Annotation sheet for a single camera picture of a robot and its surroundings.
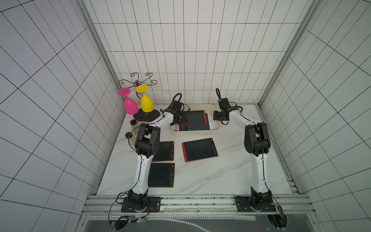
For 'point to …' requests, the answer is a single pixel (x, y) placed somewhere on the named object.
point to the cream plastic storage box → (208, 108)
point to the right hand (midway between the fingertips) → (219, 113)
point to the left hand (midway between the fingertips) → (181, 121)
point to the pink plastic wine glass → (131, 107)
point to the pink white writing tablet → (211, 124)
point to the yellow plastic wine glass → (147, 104)
